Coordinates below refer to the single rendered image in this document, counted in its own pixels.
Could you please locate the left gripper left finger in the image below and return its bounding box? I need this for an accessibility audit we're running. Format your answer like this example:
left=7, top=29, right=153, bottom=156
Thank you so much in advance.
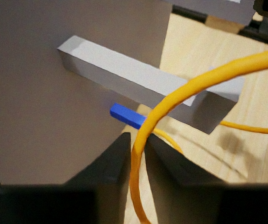
left=0, top=132, right=131, bottom=224

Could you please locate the orange cable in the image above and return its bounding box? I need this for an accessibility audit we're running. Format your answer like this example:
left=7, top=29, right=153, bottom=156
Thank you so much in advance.
left=129, top=50, right=268, bottom=224

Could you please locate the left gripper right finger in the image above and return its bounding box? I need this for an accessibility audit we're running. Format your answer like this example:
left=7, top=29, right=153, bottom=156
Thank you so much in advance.
left=144, top=133, right=268, bottom=224

